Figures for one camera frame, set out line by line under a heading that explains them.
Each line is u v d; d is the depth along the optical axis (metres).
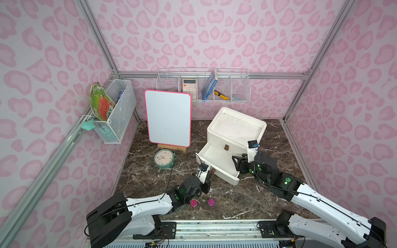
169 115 1.58
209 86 0.89
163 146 0.99
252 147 0.62
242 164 0.64
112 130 0.73
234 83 1.00
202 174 0.70
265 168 0.53
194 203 0.80
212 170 0.80
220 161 0.83
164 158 0.96
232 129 0.83
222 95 0.98
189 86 0.95
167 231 0.72
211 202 0.82
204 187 0.71
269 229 0.72
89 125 0.62
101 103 0.73
